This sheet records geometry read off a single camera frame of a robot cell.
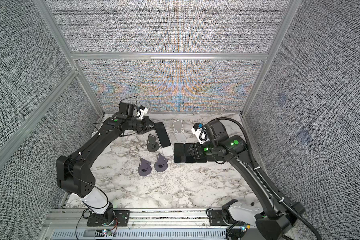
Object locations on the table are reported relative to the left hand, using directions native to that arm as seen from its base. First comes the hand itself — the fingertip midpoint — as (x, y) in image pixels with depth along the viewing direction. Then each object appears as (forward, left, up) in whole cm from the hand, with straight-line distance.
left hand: (158, 125), depth 81 cm
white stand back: (+9, -13, -21) cm, 26 cm away
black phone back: (-3, -2, -5) cm, 6 cm away
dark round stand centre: (0, +5, -19) cm, 20 cm away
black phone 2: (-6, -17, -27) cm, 33 cm away
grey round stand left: (-15, +9, -20) cm, 26 cm away
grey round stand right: (-14, 0, -19) cm, 24 cm away
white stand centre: (-2, -4, -23) cm, 24 cm away
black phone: (-3, -11, -25) cm, 27 cm away
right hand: (-16, -18, 0) cm, 24 cm away
